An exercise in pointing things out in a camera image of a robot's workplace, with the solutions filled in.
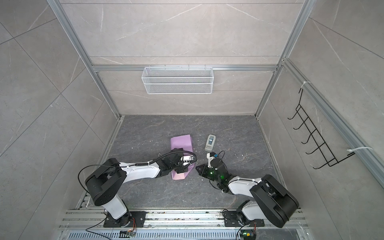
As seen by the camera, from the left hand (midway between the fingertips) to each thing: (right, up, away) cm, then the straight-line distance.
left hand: (184, 153), depth 91 cm
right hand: (+7, -7, -5) cm, 11 cm away
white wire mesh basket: (-19, +48, +10) cm, 53 cm away
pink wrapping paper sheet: (0, +6, +5) cm, 8 cm away
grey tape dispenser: (+17, +5, +8) cm, 19 cm away
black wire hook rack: (+62, +17, -19) cm, 67 cm away
